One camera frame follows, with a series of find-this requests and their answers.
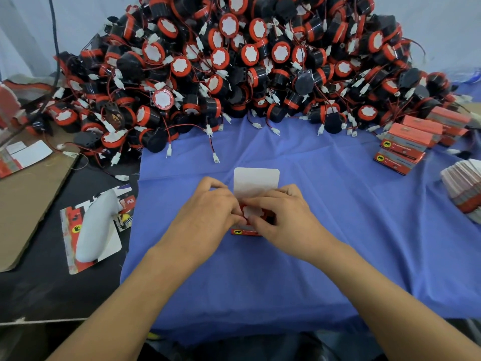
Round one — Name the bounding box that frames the person's left hand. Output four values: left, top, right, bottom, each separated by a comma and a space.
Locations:
154, 176, 248, 274

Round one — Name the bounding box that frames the person's right hand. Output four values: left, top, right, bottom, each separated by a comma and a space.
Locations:
239, 184, 341, 265

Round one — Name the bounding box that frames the stack of box blanks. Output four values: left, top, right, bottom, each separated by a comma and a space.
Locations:
439, 157, 481, 226

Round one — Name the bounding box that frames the pile of black red buzzers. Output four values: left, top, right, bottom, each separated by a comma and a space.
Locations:
26, 0, 470, 161

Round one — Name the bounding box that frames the person's left forearm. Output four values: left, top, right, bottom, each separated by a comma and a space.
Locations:
47, 252, 192, 361

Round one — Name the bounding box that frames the person's right forearm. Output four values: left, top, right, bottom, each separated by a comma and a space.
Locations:
312, 240, 481, 361

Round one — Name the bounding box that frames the blue table cloth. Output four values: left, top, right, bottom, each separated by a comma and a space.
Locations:
120, 75, 481, 344

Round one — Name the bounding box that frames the brown cardboard piece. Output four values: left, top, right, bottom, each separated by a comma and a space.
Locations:
0, 131, 81, 273

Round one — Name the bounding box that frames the black hanging cable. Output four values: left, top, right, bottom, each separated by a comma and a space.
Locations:
47, 0, 63, 80

